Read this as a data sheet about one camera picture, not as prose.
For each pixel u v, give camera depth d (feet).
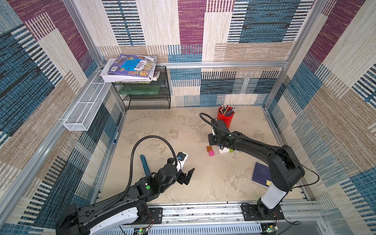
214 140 2.71
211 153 3.09
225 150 3.07
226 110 3.35
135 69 2.62
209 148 3.16
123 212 1.67
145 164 2.88
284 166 1.54
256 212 2.38
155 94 3.43
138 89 3.18
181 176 2.17
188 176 2.21
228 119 3.34
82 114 2.35
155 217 2.40
